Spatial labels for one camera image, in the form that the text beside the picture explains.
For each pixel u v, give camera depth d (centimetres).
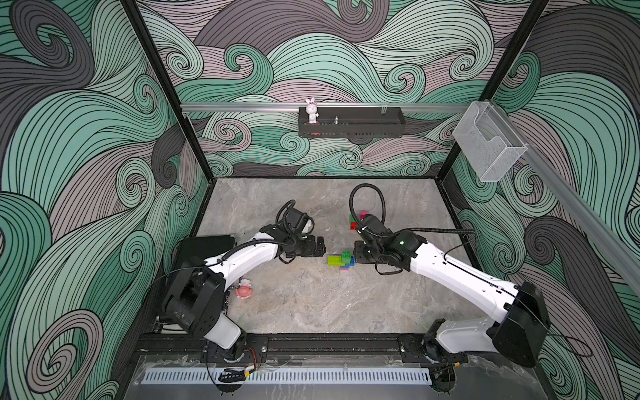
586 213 57
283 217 68
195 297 43
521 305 40
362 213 107
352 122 96
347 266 88
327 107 95
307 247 76
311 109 89
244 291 83
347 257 83
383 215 72
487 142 80
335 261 87
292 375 70
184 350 74
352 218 62
